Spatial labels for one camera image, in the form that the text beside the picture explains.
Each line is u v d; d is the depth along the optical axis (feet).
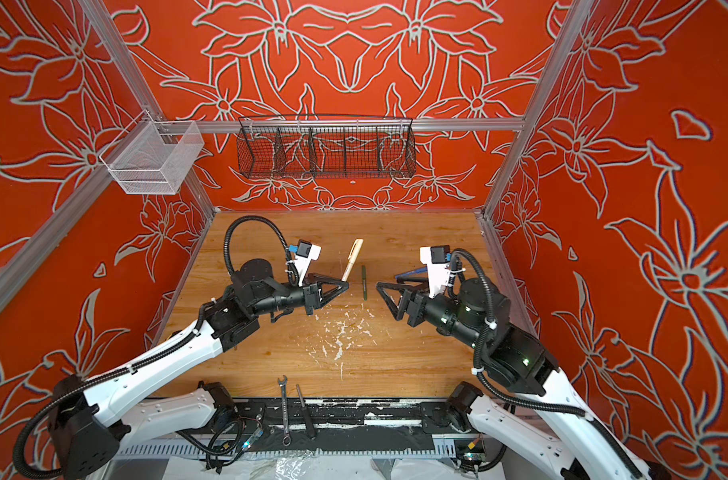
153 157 3.01
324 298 1.99
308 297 1.86
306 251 1.93
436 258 1.64
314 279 1.96
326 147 3.24
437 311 1.63
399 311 1.65
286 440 2.29
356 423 2.39
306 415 2.39
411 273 3.30
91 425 1.23
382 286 1.77
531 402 1.28
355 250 2.06
